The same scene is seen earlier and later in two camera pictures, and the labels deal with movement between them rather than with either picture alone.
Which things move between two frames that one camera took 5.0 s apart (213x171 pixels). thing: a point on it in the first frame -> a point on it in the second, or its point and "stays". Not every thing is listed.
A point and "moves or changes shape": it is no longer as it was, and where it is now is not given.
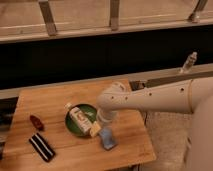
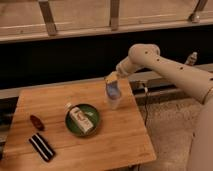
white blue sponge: (108, 139) moves or changes shape
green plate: (88, 110) stays
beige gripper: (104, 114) -> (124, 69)
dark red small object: (37, 122) stays
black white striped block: (42, 147) stays
